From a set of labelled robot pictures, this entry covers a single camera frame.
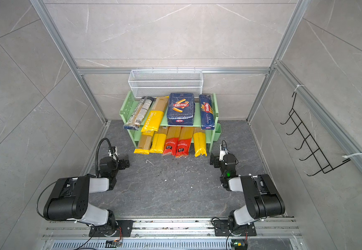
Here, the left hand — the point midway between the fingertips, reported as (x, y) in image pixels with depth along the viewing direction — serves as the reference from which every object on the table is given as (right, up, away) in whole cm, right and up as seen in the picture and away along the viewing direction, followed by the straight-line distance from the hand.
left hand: (120, 154), depth 94 cm
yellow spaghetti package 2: (+25, +9, -4) cm, 26 cm away
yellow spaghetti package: (+48, +9, -5) cm, 49 cm away
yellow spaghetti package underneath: (+16, +7, -6) cm, 19 cm away
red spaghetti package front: (+41, +13, -1) cm, 43 cm away
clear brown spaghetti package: (+15, +23, -12) cm, 30 cm away
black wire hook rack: (+95, +14, -21) cm, 99 cm away
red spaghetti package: (+32, +8, -8) cm, 34 cm away
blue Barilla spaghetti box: (+52, +21, -15) cm, 58 cm away
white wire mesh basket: (+24, +46, +6) cm, 52 cm away
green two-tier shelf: (+56, +12, -7) cm, 57 cm away
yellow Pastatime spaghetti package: (+24, +23, -11) cm, 35 cm away
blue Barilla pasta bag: (+38, +25, -14) cm, 47 cm away
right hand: (+62, +1, 0) cm, 62 cm away
